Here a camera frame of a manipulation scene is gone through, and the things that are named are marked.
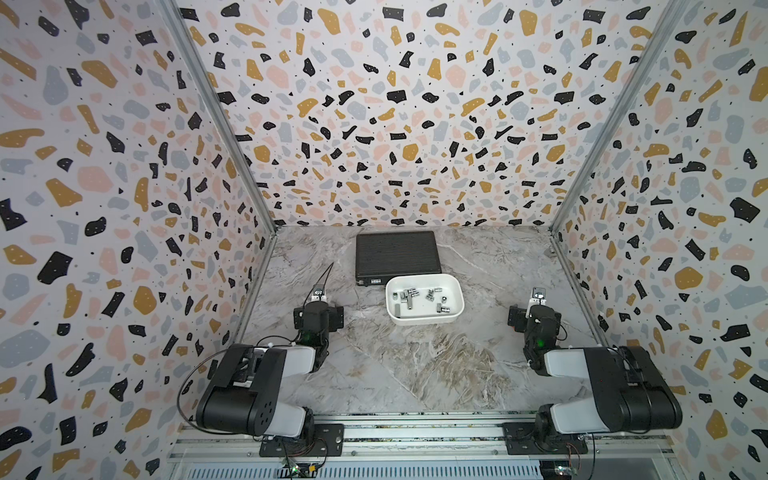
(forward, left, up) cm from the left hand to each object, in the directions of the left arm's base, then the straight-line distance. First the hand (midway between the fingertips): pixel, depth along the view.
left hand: (322, 305), depth 93 cm
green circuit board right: (-43, -62, -5) cm, 75 cm away
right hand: (-2, -66, 0) cm, 67 cm away
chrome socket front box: (+4, -39, -5) cm, 40 cm away
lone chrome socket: (+8, -38, -5) cm, 39 cm away
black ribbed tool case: (+21, -18, -1) cm, 27 cm away
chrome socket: (+6, -35, -4) cm, 35 cm away
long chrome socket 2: (+1, -24, -5) cm, 24 cm away
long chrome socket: (+3, -27, -4) cm, 28 cm away
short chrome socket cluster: (+6, -23, -4) cm, 24 cm away
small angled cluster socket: (+6, -30, -4) cm, 30 cm away
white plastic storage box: (+5, -33, -5) cm, 33 cm away
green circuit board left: (-41, 0, -6) cm, 42 cm away
